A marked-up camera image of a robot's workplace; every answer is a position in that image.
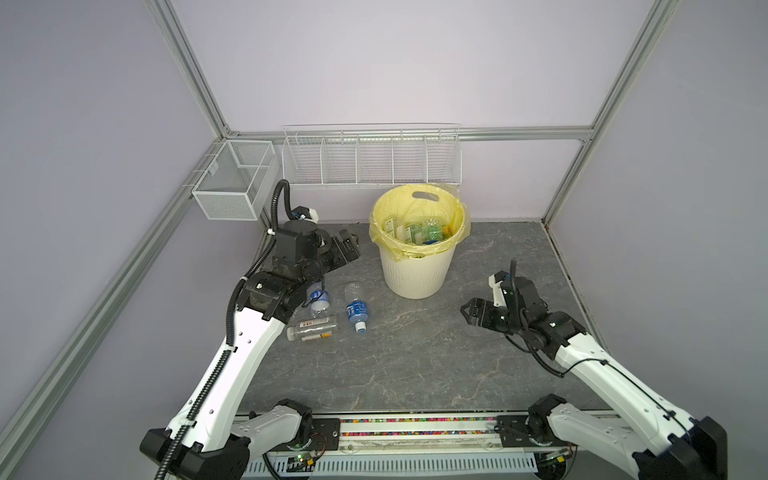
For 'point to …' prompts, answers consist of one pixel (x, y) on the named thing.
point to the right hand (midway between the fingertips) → (473, 313)
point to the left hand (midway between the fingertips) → (347, 246)
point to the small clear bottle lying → (311, 330)
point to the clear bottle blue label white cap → (432, 231)
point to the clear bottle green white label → (414, 233)
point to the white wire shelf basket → (372, 155)
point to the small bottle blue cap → (320, 303)
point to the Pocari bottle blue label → (357, 305)
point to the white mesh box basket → (239, 180)
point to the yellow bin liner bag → (416, 202)
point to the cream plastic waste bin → (420, 278)
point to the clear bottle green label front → (393, 229)
